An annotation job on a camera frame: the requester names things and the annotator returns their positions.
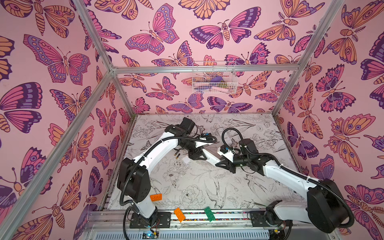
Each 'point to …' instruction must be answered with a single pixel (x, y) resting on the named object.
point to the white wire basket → (216, 82)
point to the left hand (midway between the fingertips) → (205, 152)
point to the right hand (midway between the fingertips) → (217, 160)
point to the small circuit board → (148, 235)
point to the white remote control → (211, 158)
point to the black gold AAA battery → (176, 153)
